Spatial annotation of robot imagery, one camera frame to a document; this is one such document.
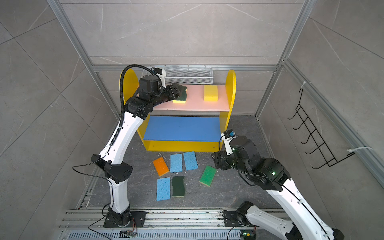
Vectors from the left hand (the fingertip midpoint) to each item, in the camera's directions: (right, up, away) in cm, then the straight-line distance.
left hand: (180, 85), depth 70 cm
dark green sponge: (-3, -54, +14) cm, 56 cm away
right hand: (+18, -31, -6) cm, 36 cm away
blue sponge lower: (-11, -55, +12) cm, 57 cm away
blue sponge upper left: (-5, -43, +22) cm, 49 cm away
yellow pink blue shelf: (+7, -18, +24) cm, 31 cm away
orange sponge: (-14, -44, +20) cm, 51 cm away
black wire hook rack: (+61, -32, -11) cm, 70 cm away
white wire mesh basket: (+3, +15, +28) cm, 32 cm away
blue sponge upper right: (+4, -41, +23) cm, 48 cm away
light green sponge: (+15, -49, +17) cm, 54 cm away
